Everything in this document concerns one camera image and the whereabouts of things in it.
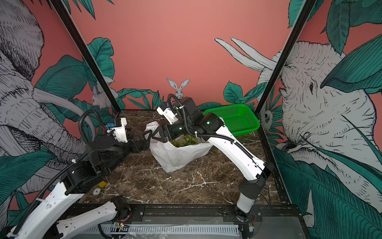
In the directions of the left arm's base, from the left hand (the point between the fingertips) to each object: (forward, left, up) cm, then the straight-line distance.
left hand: (143, 130), depth 60 cm
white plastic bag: (-4, -10, -19) cm, 22 cm away
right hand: (-1, -5, 0) cm, 6 cm away
